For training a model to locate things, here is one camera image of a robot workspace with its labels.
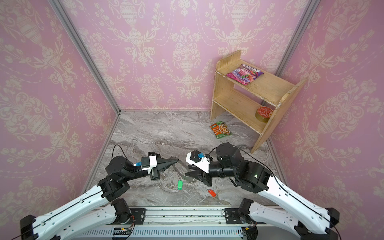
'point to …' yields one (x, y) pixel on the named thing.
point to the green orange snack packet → (220, 129)
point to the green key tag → (180, 184)
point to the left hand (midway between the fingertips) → (176, 162)
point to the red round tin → (263, 114)
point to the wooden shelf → (251, 97)
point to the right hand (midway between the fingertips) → (188, 169)
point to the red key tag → (212, 192)
